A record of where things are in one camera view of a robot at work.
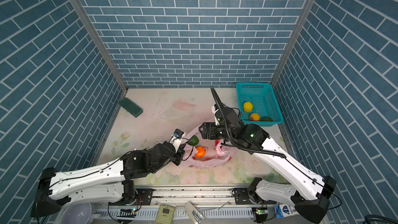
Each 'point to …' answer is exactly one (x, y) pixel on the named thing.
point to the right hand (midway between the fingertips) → (203, 127)
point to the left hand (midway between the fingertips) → (186, 146)
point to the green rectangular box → (130, 108)
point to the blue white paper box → (284, 210)
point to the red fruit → (216, 142)
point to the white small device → (196, 216)
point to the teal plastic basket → (265, 101)
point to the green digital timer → (165, 214)
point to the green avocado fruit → (266, 118)
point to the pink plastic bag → (214, 155)
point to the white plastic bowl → (74, 213)
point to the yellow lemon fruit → (247, 107)
